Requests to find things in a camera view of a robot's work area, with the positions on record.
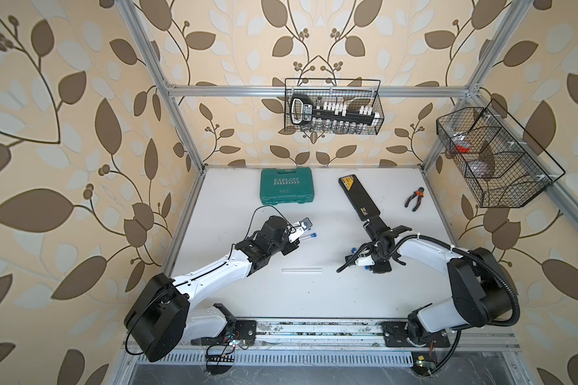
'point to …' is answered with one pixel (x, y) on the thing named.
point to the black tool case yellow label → (364, 204)
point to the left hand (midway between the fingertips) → (292, 224)
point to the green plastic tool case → (286, 185)
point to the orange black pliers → (420, 192)
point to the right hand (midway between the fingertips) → (373, 259)
